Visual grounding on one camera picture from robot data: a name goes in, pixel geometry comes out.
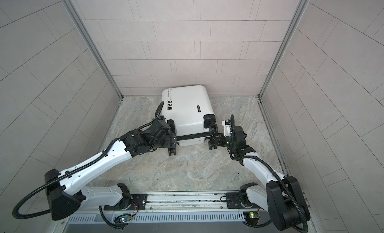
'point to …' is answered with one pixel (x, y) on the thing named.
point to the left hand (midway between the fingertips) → (175, 138)
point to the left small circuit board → (125, 218)
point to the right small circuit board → (251, 217)
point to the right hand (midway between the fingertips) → (212, 136)
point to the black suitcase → (187, 106)
